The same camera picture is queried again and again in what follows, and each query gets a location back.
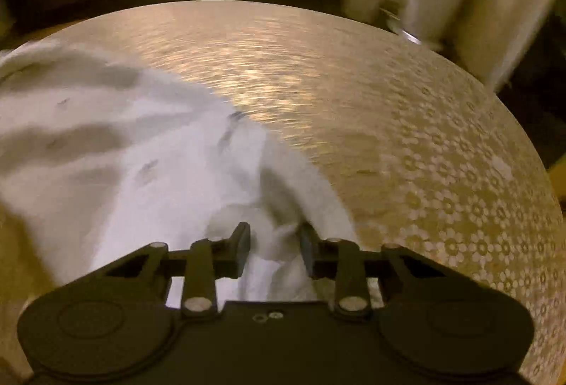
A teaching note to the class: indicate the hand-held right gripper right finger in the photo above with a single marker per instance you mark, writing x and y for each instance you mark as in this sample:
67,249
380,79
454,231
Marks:
306,250

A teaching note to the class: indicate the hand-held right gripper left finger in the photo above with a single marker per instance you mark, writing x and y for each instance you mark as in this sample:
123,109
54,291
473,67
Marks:
242,252

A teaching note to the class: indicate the white bear print garment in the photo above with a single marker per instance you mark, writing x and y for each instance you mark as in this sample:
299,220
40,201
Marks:
132,173

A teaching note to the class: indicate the gold lace tablecloth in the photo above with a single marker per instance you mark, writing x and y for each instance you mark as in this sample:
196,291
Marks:
398,146

